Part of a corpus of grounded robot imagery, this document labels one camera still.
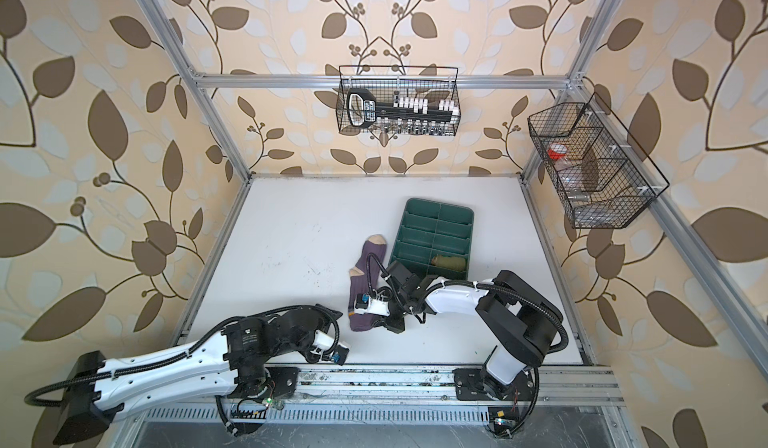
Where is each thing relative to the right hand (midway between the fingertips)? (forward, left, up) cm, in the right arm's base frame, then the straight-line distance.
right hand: (375, 322), depth 84 cm
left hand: (-1, +10, +6) cm, 12 cm away
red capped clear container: (+33, -51, +33) cm, 69 cm away
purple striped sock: (+12, +3, +1) cm, 13 cm away
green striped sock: (+15, -25, +6) cm, 30 cm away
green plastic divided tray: (+24, -19, +6) cm, 31 cm away
